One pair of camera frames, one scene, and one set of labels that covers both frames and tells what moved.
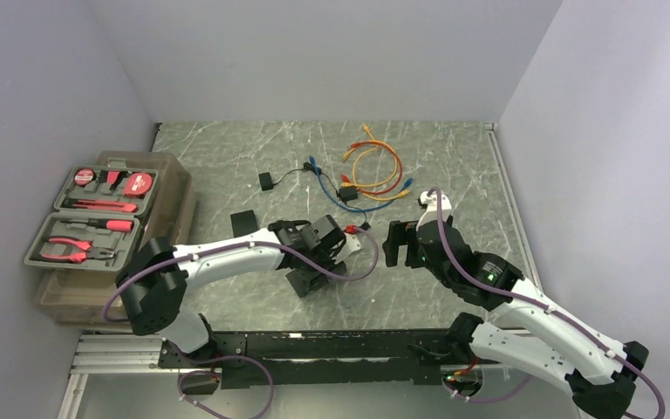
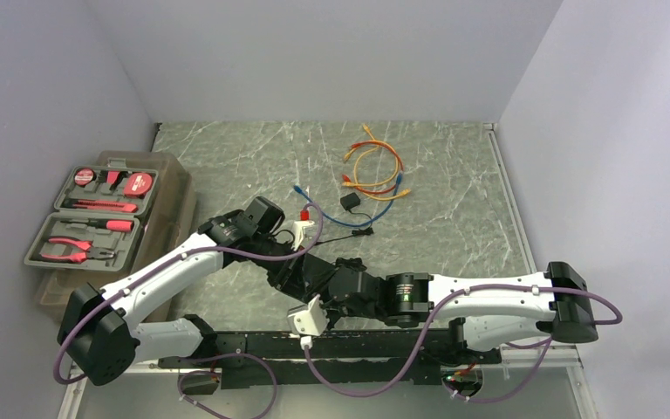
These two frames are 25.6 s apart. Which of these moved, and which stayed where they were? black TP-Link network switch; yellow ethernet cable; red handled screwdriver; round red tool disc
Moved: black TP-Link network switch
Stayed: round red tool disc; yellow ethernet cable; red handled screwdriver
